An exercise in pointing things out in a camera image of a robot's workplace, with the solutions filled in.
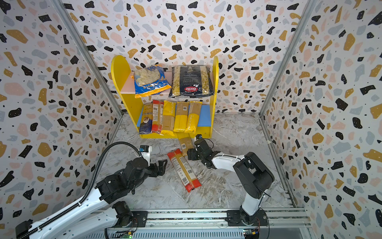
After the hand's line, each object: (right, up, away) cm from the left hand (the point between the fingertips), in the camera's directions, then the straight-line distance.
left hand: (160, 159), depth 73 cm
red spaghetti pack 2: (+10, -10, +15) cm, 20 cm away
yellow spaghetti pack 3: (+10, +5, +27) cm, 30 cm away
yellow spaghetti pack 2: (+7, +23, +24) cm, 34 cm away
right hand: (+13, +2, +19) cm, 23 cm away
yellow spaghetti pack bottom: (+15, +20, +21) cm, 33 cm away
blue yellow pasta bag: (-14, +16, +19) cm, 29 cm away
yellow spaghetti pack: (-1, +22, +24) cm, 32 cm away
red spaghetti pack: (-8, +23, +23) cm, 33 cm away
